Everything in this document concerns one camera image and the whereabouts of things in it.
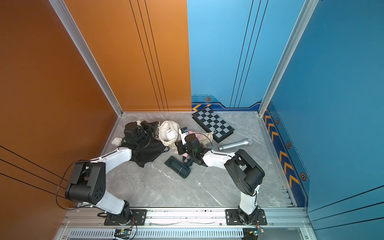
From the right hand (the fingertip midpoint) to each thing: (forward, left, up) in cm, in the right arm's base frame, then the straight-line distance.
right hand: (177, 142), depth 90 cm
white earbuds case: (+7, +44, -9) cm, 46 cm away
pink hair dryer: (-5, -5, -6) cm, 10 cm away
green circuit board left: (-44, +24, -14) cm, 52 cm away
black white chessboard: (+25, -21, -8) cm, 34 cm away
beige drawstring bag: (+8, +8, +6) cm, 13 cm away
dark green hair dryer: (-15, -4, -5) cm, 16 cm away
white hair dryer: (+4, +4, +3) cm, 6 cm away
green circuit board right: (-43, -40, -12) cm, 60 cm away
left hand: (+9, +10, +12) cm, 18 cm away
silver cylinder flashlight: (+4, -37, -9) cm, 38 cm away
